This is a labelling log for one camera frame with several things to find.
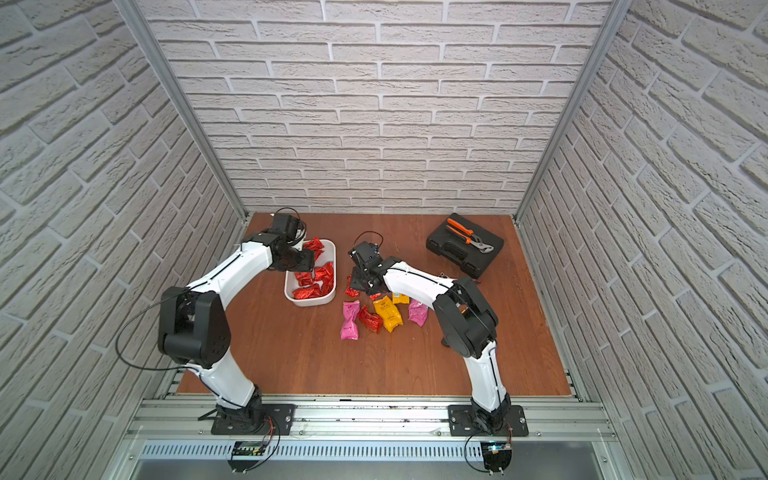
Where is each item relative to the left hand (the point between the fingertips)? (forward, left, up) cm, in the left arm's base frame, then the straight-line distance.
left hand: (301, 252), depth 89 cm
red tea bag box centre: (0, -5, -12) cm, 13 cm away
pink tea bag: (-20, -15, -11) cm, 28 cm away
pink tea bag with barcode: (-14, -36, -12) cm, 40 cm away
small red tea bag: (-17, -22, -12) cm, 30 cm away
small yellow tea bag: (-14, -27, -12) cm, 33 cm away
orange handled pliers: (+13, -56, -7) cm, 58 cm away
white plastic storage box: (+11, -4, -12) cm, 17 cm away
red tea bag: (-6, -15, -13) cm, 21 cm away
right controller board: (-50, -53, -16) cm, 75 cm away
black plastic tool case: (+11, -46, -8) cm, 48 cm away
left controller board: (-48, +9, -19) cm, 52 cm away
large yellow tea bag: (-9, -31, -11) cm, 34 cm away
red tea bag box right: (-1, +1, -12) cm, 12 cm away
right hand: (-3, -14, -10) cm, 18 cm away
